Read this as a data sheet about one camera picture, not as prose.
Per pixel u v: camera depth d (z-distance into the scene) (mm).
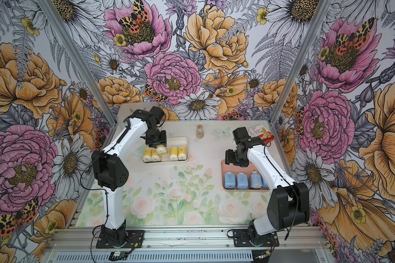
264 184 848
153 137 771
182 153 955
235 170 965
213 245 755
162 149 861
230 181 855
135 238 739
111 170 536
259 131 1113
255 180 840
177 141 1060
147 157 937
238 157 715
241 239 740
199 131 1109
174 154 943
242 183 845
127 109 1084
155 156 941
